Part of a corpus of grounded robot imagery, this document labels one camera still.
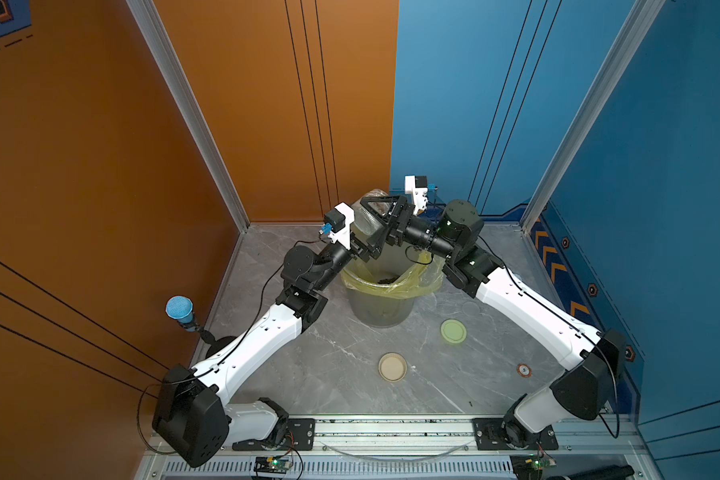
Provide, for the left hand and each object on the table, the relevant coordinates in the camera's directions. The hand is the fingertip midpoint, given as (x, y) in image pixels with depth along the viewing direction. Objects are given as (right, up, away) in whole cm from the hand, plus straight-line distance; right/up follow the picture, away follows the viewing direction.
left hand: (375, 208), depth 61 cm
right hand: (-2, -1, -1) cm, 2 cm away
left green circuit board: (-24, -60, +9) cm, 65 cm away
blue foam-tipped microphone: (-41, -21, +1) cm, 46 cm away
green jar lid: (+24, -33, +29) cm, 50 cm away
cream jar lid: (+5, -42, +23) cm, 48 cm away
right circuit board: (+39, -59, +8) cm, 71 cm away
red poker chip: (+43, -43, +23) cm, 65 cm away
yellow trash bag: (+12, -16, +12) cm, 24 cm away
